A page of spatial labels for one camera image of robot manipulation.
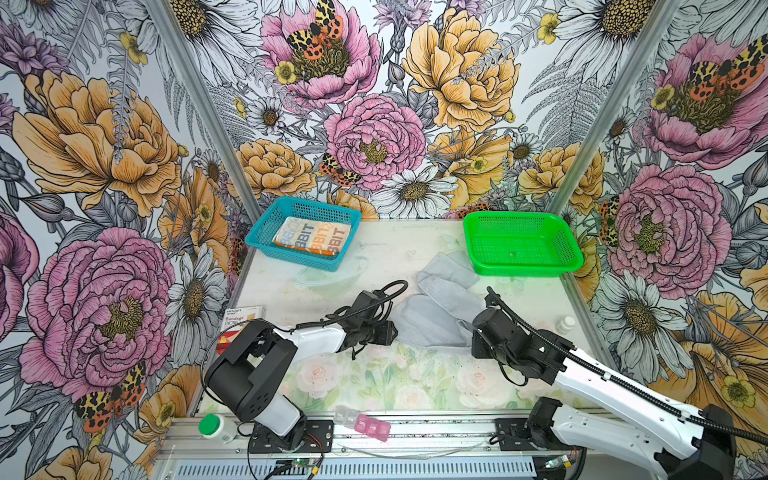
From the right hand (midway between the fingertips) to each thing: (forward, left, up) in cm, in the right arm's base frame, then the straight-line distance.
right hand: (479, 347), depth 78 cm
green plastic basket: (+44, -27, -11) cm, 53 cm away
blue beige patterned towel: (+52, +56, -5) cm, 76 cm away
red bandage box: (+13, +70, -7) cm, 71 cm away
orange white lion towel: (+43, +47, -6) cm, 63 cm away
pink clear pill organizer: (-15, +29, -9) cm, 34 cm away
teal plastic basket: (+46, +69, -1) cm, 83 cm away
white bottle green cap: (-16, +62, -1) cm, 64 cm away
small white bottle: (+8, -28, -8) cm, 30 cm away
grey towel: (+14, +8, -8) cm, 18 cm away
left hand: (+7, +24, -10) cm, 27 cm away
